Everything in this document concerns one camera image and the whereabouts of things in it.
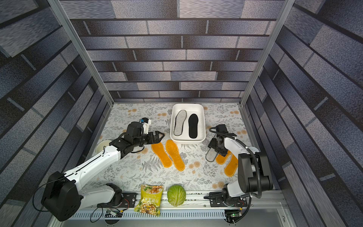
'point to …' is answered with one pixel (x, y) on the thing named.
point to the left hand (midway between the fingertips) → (160, 134)
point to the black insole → (193, 121)
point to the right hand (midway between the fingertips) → (214, 147)
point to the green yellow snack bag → (151, 196)
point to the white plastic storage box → (187, 124)
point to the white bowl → (101, 145)
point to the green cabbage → (176, 195)
